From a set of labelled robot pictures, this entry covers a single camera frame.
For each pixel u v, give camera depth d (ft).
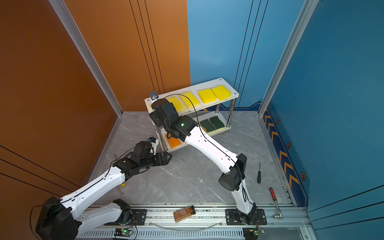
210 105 2.54
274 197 2.59
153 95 1.84
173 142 3.00
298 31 2.54
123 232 2.33
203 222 2.38
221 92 2.66
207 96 2.60
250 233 2.29
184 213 2.33
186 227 2.34
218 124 3.33
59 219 1.28
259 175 2.85
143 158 2.03
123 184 1.80
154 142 2.44
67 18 2.38
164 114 1.63
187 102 2.45
